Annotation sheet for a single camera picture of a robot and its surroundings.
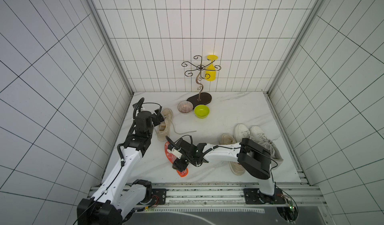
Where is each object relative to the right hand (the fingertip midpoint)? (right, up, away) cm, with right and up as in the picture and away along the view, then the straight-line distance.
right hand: (175, 158), depth 85 cm
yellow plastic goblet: (+23, +54, +18) cm, 61 cm away
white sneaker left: (+40, +14, +6) cm, 43 cm away
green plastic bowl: (+16, +26, +21) cm, 37 cm away
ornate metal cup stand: (+13, +35, +28) cm, 46 cm away
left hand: (-12, +26, -5) cm, 29 cm away
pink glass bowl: (+4, +30, +22) cm, 37 cm away
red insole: (0, +2, -7) cm, 8 cm away
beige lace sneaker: (-8, +16, +5) cm, 19 cm away
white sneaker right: (+50, +12, +2) cm, 51 cm away
